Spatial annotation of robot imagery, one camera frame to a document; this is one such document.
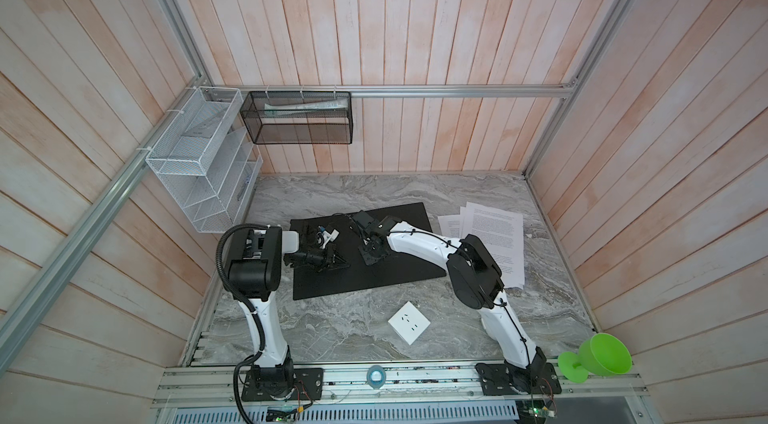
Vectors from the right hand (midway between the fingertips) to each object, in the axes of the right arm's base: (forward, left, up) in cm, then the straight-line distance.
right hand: (372, 255), depth 97 cm
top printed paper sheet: (+10, -45, -2) cm, 46 cm away
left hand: (-5, +8, +1) cm, 9 cm away
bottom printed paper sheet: (+12, -28, 0) cm, 31 cm away
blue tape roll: (-37, -3, +1) cm, 37 cm away
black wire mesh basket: (+40, +27, +26) cm, 55 cm away
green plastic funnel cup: (-32, -51, +16) cm, 62 cm away
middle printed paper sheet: (+20, -33, 0) cm, 38 cm away
